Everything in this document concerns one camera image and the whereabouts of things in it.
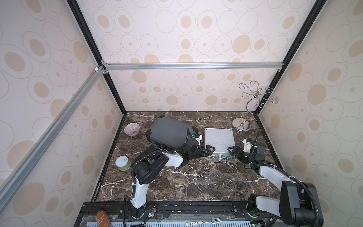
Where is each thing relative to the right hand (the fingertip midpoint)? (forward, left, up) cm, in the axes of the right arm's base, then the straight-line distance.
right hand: (237, 151), depth 90 cm
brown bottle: (-40, +72, -1) cm, 82 cm away
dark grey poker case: (+9, +44, +5) cm, 45 cm away
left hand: (-2, +15, +3) cm, 15 cm away
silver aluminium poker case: (+11, +9, -3) cm, 15 cm away
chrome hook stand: (+25, -11, +23) cm, 36 cm away
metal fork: (-38, +18, -5) cm, 42 cm away
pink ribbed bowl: (+16, +75, -1) cm, 76 cm away
